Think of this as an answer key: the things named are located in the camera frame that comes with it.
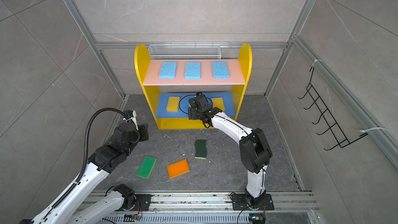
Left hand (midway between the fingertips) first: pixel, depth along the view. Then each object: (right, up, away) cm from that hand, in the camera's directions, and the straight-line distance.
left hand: (143, 121), depth 73 cm
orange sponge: (+15, -27, +10) cm, 32 cm away
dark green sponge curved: (+22, +10, +20) cm, 31 cm away
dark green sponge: (+27, -19, +18) cm, 38 cm away
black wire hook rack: (+84, -6, -12) cm, 85 cm away
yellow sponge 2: (+38, +10, +19) cm, 44 cm away
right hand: (+24, +5, +19) cm, 31 cm away
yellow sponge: (+11, +9, +19) cm, 24 cm away
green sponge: (-2, -26, +11) cm, 28 cm away
